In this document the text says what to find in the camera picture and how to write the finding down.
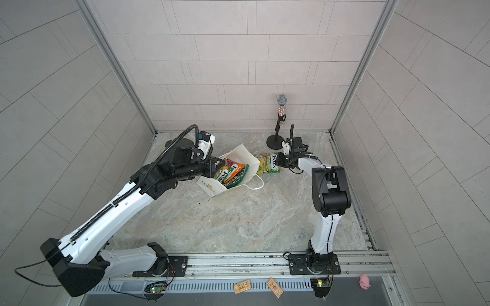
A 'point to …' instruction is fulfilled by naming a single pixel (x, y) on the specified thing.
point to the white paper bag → (251, 180)
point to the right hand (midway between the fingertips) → (277, 158)
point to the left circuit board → (154, 291)
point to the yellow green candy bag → (267, 164)
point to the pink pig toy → (364, 282)
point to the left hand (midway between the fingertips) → (229, 161)
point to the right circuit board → (321, 286)
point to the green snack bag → (238, 179)
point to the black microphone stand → (276, 142)
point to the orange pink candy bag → (237, 168)
